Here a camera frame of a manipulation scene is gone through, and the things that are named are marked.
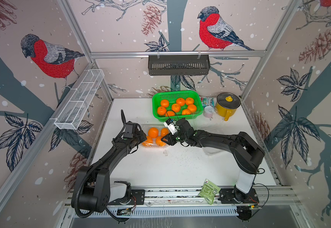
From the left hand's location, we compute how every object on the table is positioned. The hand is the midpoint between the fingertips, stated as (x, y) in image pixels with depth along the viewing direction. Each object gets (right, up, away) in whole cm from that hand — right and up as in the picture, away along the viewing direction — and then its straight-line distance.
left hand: (145, 132), depth 90 cm
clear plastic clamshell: (+6, -7, +1) cm, 9 cm away
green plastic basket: (+21, +19, +21) cm, 35 cm away
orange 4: (+4, -1, +4) cm, 6 cm away
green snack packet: (+47, +22, +25) cm, 58 cm away
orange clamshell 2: (+28, +13, +14) cm, 34 cm away
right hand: (+12, -2, -3) cm, 13 cm away
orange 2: (+32, +22, +24) cm, 46 cm away
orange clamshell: (+16, +12, +14) cm, 25 cm away
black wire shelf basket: (+23, +49, +15) cm, 56 cm away
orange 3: (+33, +16, +17) cm, 41 cm away
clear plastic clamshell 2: (+51, +2, +13) cm, 53 cm away
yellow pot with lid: (+58, +19, +13) cm, 62 cm away
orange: (+11, +20, +23) cm, 33 cm away
